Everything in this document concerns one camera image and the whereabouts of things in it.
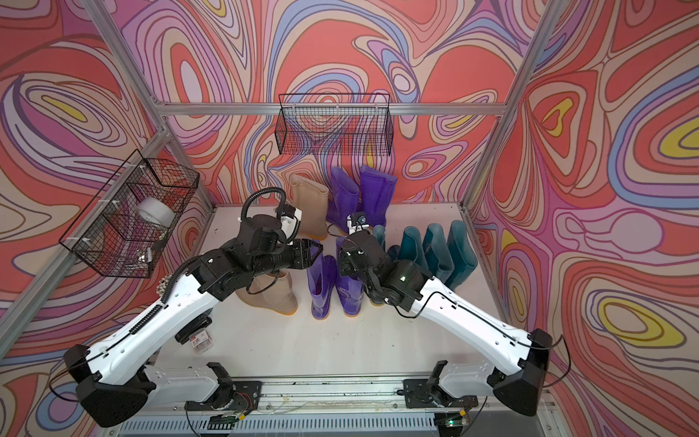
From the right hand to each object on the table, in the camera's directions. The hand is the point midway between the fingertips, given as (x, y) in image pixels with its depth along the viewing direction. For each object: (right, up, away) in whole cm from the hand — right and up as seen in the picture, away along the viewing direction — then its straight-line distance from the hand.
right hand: (347, 255), depth 71 cm
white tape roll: (-53, +12, +4) cm, 55 cm away
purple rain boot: (+1, -11, +8) cm, 13 cm away
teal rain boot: (+19, +1, +6) cm, 20 cm away
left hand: (-6, +2, -4) cm, 7 cm away
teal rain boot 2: (+24, +1, +1) cm, 24 cm away
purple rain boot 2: (+10, +22, +25) cm, 35 cm away
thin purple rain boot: (-2, +18, +25) cm, 31 cm away
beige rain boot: (-12, +17, +18) cm, 28 cm away
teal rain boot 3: (+32, +1, +4) cm, 32 cm away
